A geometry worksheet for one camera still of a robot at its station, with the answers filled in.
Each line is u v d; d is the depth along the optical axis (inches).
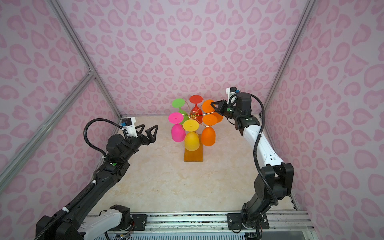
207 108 30.7
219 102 28.9
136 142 25.9
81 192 18.5
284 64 35.3
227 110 27.1
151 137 26.2
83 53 33.1
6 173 19.7
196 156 37.9
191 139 29.2
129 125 24.7
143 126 30.0
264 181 15.9
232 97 26.6
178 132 31.6
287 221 29.4
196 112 30.8
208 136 30.3
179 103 32.3
